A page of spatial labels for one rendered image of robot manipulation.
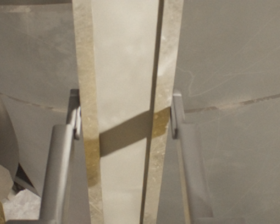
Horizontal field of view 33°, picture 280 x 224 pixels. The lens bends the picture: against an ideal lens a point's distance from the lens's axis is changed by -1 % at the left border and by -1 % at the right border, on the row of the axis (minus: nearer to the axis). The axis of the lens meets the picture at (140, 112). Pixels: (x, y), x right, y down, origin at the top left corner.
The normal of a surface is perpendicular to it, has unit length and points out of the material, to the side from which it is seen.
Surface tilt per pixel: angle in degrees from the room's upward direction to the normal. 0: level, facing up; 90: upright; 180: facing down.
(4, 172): 38
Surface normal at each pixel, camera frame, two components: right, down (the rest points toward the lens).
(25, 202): 0.75, 0.27
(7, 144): 0.71, -0.67
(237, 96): -0.01, 0.66
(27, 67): -0.47, 0.67
